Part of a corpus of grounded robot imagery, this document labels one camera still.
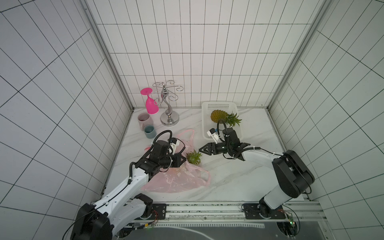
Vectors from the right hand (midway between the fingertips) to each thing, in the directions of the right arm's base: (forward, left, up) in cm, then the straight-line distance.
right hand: (203, 146), depth 85 cm
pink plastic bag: (-18, +8, -3) cm, 20 cm away
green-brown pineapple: (+20, -18, +2) cm, 27 cm away
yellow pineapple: (-6, +5, -3) cm, 8 cm away
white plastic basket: (+36, -3, -4) cm, 36 cm away
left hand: (-11, +10, +1) cm, 15 cm away
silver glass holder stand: (+28, +26, -9) cm, 39 cm away
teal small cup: (+11, +36, -4) cm, 38 cm away
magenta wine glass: (+27, +37, +4) cm, 46 cm away
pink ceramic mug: (+22, +43, -5) cm, 49 cm away
